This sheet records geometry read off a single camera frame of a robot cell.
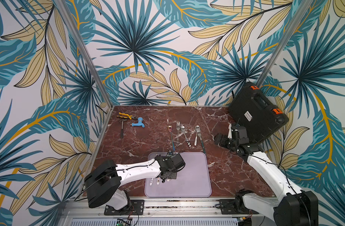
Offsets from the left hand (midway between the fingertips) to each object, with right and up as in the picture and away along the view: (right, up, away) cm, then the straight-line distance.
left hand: (170, 175), depth 82 cm
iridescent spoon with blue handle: (0, +26, +22) cm, 34 cm away
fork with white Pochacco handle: (-11, -3, -1) cm, 11 cm away
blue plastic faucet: (-23, +30, +25) cm, 45 cm away
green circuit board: (-24, -20, -11) cm, 34 cm away
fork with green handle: (+21, +21, +21) cm, 37 cm away
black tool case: (+53, +40, +10) cm, 67 cm away
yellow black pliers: (-35, +35, +31) cm, 59 cm away
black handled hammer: (-36, +25, +22) cm, 49 cm away
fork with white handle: (-1, -2, -2) cm, 3 cm away
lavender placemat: (+14, -3, 0) cm, 14 cm away
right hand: (+31, +21, +3) cm, 37 cm away
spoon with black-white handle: (+9, +26, +23) cm, 36 cm away
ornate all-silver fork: (+6, +28, +25) cm, 38 cm away
